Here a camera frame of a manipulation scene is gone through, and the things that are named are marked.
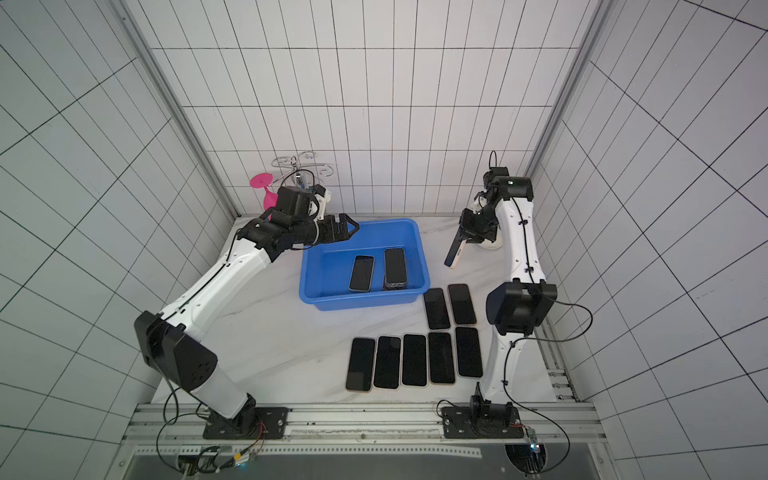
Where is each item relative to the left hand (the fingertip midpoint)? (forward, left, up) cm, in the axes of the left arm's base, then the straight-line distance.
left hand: (343, 235), depth 78 cm
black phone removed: (-27, -5, -26) cm, 38 cm away
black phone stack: (+6, -15, -25) cm, 29 cm away
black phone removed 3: (-1, -31, -5) cm, 31 cm away
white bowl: (+14, -51, -20) cm, 56 cm away
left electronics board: (-47, +21, -24) cm, 57 cm away
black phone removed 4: (+4, -3, -26) cm, 26 cm away
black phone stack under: (-7, -36, -26) cm, 45 cm away
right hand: (+4, -30, -4) cm, 30 cm away
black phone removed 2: (-26, -12, -28) cm, 40 cm away
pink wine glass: (+21, +27, +2) cm, 34 cm away
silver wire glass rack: (+26, +18, +4) cm, 32 cm away
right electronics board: (-43, -47, -25) cm, 69 cm away
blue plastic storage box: (+5, +10, -24) cm, 26 cm away
